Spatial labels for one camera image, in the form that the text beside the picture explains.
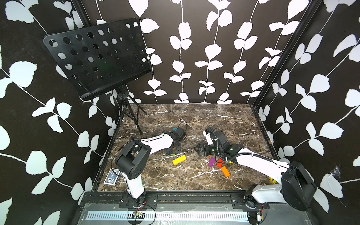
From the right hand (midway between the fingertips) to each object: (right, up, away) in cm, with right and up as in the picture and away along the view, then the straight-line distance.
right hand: (199, 145), depth 84 cm
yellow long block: (-12, -10, +5) cm, 17 cm away
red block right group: (+13, -13, +3) cm, 19 cm away
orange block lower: (+16, -16, 0) cm, 23 cm away
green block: (-17, -7, +7) cm, 20 cm away
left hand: (-15, -4, +9) cm, 18 cm away
